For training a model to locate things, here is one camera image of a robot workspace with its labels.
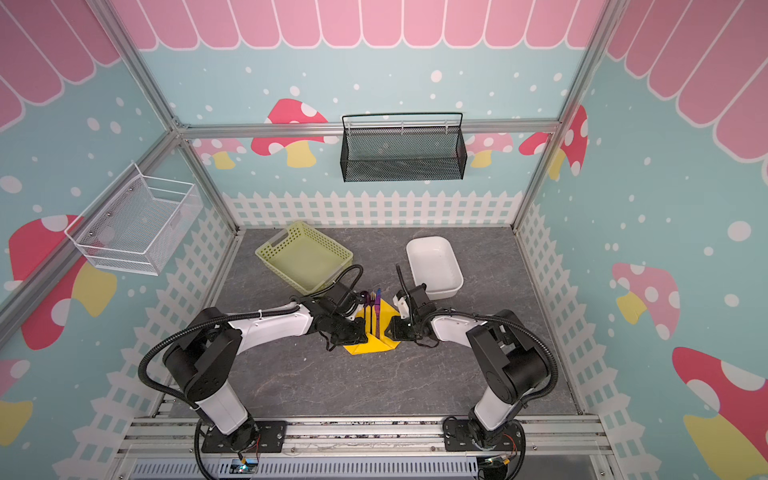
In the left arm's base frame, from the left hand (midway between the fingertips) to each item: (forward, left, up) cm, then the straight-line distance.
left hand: (366, 345), depth 87 cm
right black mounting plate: (-23, -24, -1) cm, 33 cm away
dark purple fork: (+16, 0, -3) cm, 17 cm away
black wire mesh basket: (+48, -10, +32) cm, 59 cm away
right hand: (+5, -6, -1) cm, 8 cm away
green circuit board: (-30, +28, -5) cm, 41 cm away
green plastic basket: (+36, +27, -5) cm, 45 cm away
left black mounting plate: (-24, +22, -2) cm, 33 cm away
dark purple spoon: (+18, +2, -2) cm, 18 cm away
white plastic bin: (+31, -22, 0) cm, 38 cm away
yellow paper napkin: (+1, -2, -1) cm, 2 cm away
